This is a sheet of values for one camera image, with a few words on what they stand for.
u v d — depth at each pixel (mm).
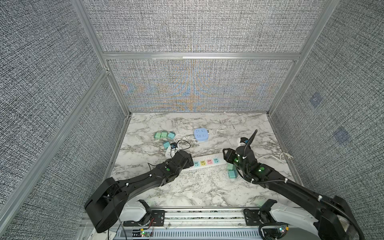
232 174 841
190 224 732
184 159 650
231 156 705
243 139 746
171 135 1031
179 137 1042
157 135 1038
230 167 855
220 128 1095
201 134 1033
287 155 986
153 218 732
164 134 1038
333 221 393
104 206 412
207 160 902
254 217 731
